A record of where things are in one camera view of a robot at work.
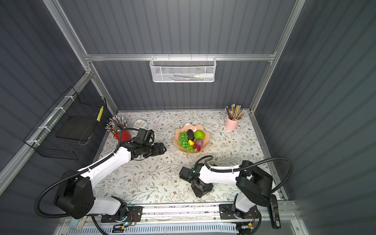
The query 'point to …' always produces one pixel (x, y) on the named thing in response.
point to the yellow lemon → (191, 142)
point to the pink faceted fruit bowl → (195, 128)
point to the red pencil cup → (126, 135)
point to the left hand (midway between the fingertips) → (161, 150)
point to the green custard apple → (199, 134)
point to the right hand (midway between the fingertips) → (203, 194)
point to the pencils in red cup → (116, 124)
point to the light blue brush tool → (77, 223)
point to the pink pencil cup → (231, 125)
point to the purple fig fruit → (199, 143)
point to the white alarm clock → (140, 123)
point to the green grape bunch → (183, 138)
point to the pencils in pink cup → (236, 113)
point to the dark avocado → (190, 134)
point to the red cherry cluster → (195, 146)
